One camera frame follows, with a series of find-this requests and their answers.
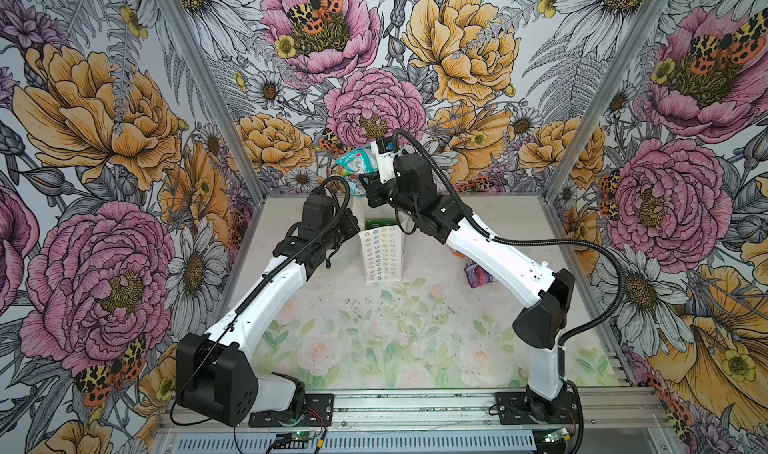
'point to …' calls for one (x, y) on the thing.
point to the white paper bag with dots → (384, 253)
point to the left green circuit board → (293, 440)
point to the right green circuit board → (553, 436)
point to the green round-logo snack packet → (371, 223)
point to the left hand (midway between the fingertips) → (359, 227)
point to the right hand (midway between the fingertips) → (365, 183)
